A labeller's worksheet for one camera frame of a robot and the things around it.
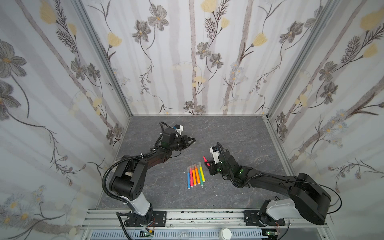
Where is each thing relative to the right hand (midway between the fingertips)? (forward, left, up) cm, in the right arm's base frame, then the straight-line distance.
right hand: (202, 160), depth 82 cm
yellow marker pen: (-3, -1, -12) cm, 12 cm away
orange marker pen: (-5, +4, -12) cm, 13 cm away
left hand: (+14, +6, +3) cm, 15 cm away
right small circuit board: (-33, -34, -9) cm, 48 cm away
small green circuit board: (-34, +27, -14) cm, 46 cm away
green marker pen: (-5, 0, -12) cm, 13 cm away
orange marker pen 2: (-4, +2, -11) cm, 12 cm away
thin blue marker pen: (-7, +7, -12) cm, 16 cm away
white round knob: (-34, -9, 0) cm, 35 cm away
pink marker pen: (-8, +5, -11) cm, 15 cm away
